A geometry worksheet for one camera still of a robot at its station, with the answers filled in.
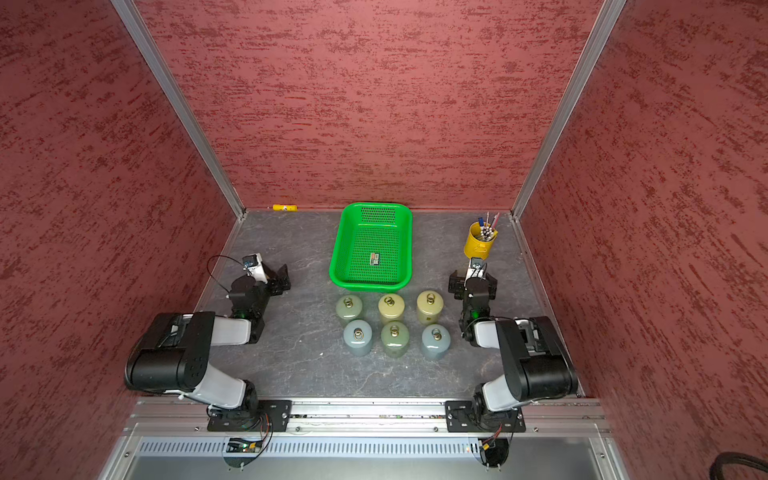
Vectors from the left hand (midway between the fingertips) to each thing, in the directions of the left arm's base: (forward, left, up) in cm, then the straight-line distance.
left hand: (272, 272), depth 93 cm
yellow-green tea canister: (-12, -50, +1) cm, 51 cm away
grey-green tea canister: (-22, -51, +1) cm, 55 cm away
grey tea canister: (-21, -29, +1) cm, 36 cm away
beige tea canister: (-12, -38, +1) cm, 40 cm away
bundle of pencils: (+18, -72, +2) cm, 74 cm away
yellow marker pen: (+36, +6, -7) cm, 38 cm away
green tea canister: (-12, -26, +1) cm, 29 cm away
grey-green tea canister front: (-21, -40, +1) cm, 45 cm away
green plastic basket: (+17, -31, -8) cm, 36 cm away
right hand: (0, -64, -1) cm, 64 cm away
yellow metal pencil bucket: (+11, -67, 0) cm, 68 cm away
